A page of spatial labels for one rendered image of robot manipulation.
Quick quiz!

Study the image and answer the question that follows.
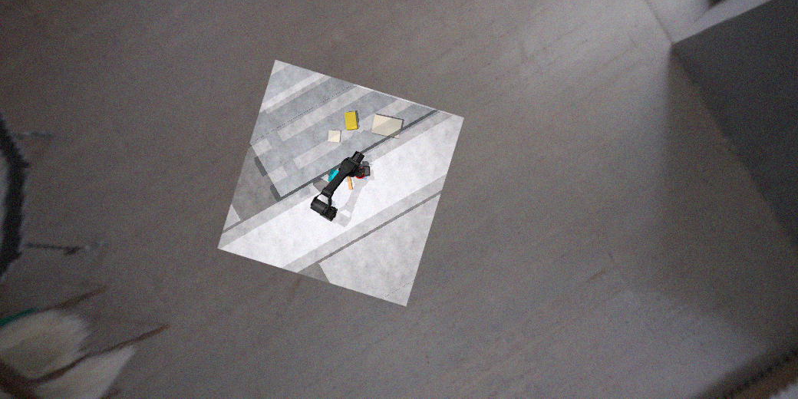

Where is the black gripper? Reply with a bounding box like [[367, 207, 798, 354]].
[[349, 166, 370, 177]]

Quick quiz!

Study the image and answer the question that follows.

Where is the olive yellow rectangular block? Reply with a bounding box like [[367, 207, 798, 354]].
[[345, 111, 358, 130]]

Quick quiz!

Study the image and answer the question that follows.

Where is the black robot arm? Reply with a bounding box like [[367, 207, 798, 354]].
[[310, 151, 364, 222]]

